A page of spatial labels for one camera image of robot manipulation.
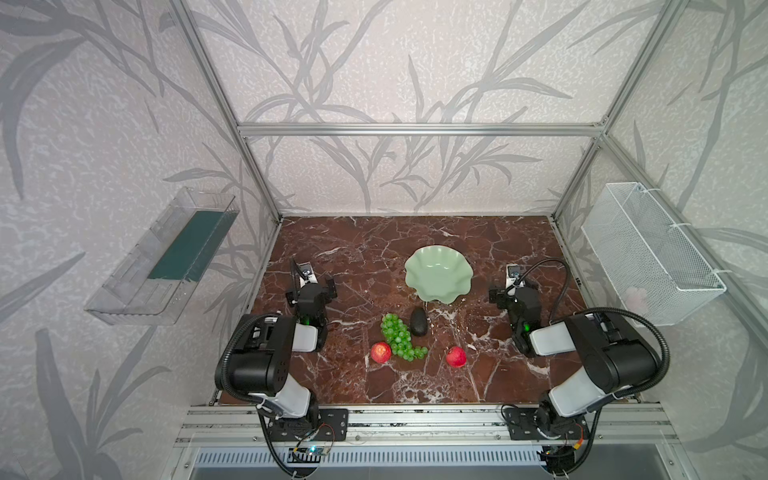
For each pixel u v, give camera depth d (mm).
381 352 807
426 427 750
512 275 805
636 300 732
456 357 806
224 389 439
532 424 724
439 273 1025
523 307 719
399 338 844
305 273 787
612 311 506
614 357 456
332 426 727
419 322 875
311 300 706
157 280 642
